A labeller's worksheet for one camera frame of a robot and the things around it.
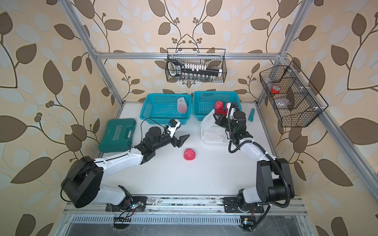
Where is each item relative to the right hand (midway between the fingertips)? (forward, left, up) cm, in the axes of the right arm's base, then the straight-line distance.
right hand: (213, 114), depth 85 cm
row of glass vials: (+20, +9, +12) cm, 25 cm away
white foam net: (-3, 0, -13) cm, 14 cm away
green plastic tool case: (-2, +62, -16) cm, 64 cm away
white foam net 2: (+2, +2, -8) cm, 9 cm away
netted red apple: (-1, -7, +8) cm, 10 cm away
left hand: (-9, +18, 0) cm, 20 cm away
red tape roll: (+7, -34, +12) cm, 37 cm away
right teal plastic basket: (+30, +3, -19) cm, 36 cm away
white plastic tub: (-9, +1, -16) cm, 18 cm away
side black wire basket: (-4, -41, +12) cm, 42 cm away
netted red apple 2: (+20, +20, -12) cm, 31 cm away
